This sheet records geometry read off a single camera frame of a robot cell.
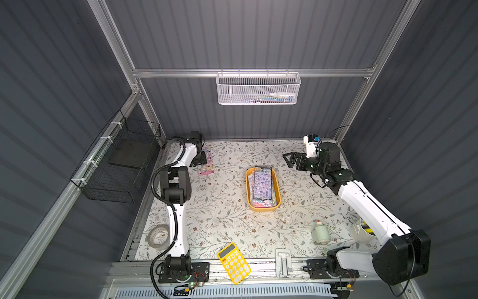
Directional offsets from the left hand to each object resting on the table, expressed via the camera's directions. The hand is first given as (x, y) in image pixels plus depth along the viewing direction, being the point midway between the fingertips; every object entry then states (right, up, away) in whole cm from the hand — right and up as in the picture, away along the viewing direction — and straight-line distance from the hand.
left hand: (201, 162), depth 105 cm
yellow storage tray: (+41, -15, -14) cm, 46 cm away
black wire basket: (-27, -2, -32) cm, 42 cm away
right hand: (+47, +3, -26) cm, 53 cm away
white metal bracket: (+40, -42, -32) cm, 66 cm away
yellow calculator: (+20, -40, -30) cm, 54 cm away
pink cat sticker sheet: (+4, -4, +3) cm, 6 cm away
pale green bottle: (+56, -29, -29) cm, 70 cm away
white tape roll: (-14, -34, -22) cm, 43 cm away
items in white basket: (+41, +33, -13) cm, 54 cm away
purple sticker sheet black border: (+34, -11, -11) cm, 37 cm away
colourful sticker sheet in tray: (+33, -20, -16) cm, 41 cm away
